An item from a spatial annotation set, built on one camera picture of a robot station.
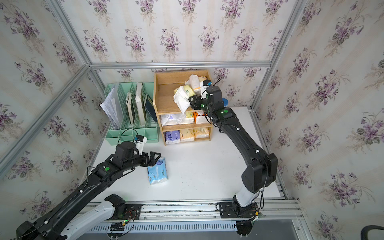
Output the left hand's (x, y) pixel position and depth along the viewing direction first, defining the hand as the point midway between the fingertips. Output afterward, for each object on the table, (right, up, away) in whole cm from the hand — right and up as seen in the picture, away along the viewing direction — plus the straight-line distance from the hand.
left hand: (156, 155), depth 76 cm
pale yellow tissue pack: (+15, +9, +20) cm, 27 cm away
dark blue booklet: (-12, +30, +28) cm, 43 cm away
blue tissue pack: (0, -11, +5) cm, 12 cm away
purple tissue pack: (+6, +8, +19) cm, 22 cm away
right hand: (+19, +30, +1) cm, 36 cm away
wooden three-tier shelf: (+11, +16, +11) cm, 23 cm away
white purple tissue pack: (+5, +19, +8) cm, 21 cm away
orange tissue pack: (+23, +20, +8) cm, 31 cm away
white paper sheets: (-28, +28, +10) cm, 41 cm away
